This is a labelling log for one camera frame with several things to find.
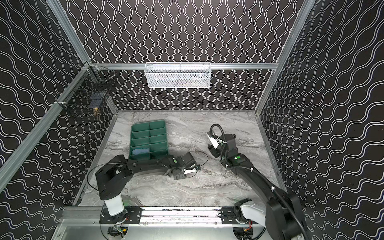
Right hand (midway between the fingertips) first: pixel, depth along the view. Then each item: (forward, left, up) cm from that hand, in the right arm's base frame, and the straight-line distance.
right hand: (216, 140), depth 85 cm
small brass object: (+10, +66, +16) cm, 69 cm away
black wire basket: (+30, +80, +15) cm, 87 cm away
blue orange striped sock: (-2, +46, -8) cm, 47 cm away
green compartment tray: (+10, +41, -8) cm, 43 cm away
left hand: (-14, +18, -12) cm, 25 cm away
